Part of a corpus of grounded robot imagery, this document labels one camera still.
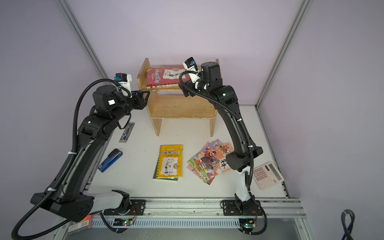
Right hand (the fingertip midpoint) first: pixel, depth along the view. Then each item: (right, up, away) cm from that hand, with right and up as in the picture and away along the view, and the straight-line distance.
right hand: (187, 84), depth 70 cm
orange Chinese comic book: (+21, -37, +25) cm, 49 cm away
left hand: (-19, -4, -6) cm, 20 cm away
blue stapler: (-47, -40, +20) cm, 65 cm away
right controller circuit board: (+29, -68, +1) cm, 74 cm away
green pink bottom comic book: (+4, -46, +17) cm, 50 cm away
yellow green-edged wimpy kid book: (-11, -44, +16) cm, 48 cm away
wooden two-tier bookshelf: (-13, -7, +24) cm, 28 cm away
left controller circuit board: (-31, -67, +1) cm, 74 cm away
